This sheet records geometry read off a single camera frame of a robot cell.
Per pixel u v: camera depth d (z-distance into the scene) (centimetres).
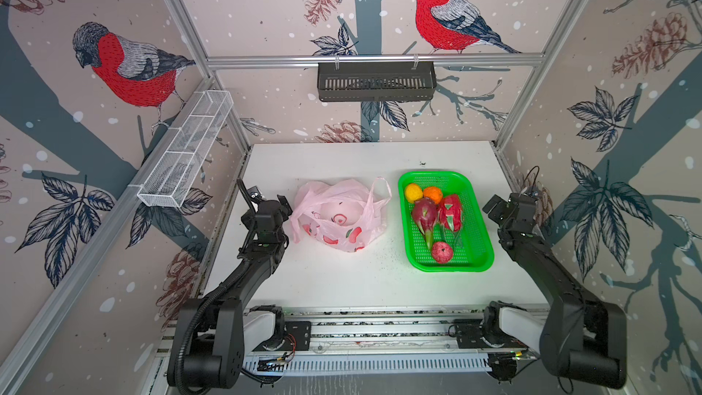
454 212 90
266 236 67
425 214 90
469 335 73
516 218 66
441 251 83
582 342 40
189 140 81
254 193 74
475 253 87
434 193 97
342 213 98
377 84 105
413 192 98
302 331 75
